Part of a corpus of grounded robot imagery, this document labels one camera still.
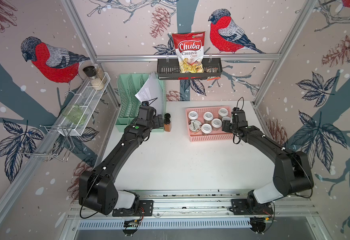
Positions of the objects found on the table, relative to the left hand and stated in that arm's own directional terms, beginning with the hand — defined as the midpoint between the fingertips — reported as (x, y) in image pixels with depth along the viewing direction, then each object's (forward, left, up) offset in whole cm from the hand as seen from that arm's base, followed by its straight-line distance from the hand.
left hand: (156, 115), depth 83 cm
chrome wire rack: (-23, +39, +10) cm, 46 cm away
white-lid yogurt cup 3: (+18, -45, -17) cm, 51 cm away
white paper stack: (+21, +5, -2) cm, 22 cm away
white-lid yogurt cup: (+14, -22, -17) cm, 31 cm away
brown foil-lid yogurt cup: (+6, -23, -18) cm, 30 cm away
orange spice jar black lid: (+4, -5, -16) cm, 17 cm away
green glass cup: (-10, +35, +13) cm, 39 cm away
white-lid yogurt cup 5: (+2, -31, -17) cm, 35 cm away
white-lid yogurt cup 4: (+6, -38, -16) cm, 41 cm away
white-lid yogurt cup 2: (+12, -33, -17) cm, 39 cm away
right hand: (+3, -44, -11) cm, 45 cm away
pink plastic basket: (-3, -39, -17) cm, 43 cm away
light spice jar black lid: (+12, -4, -14) cm, 19 cm away
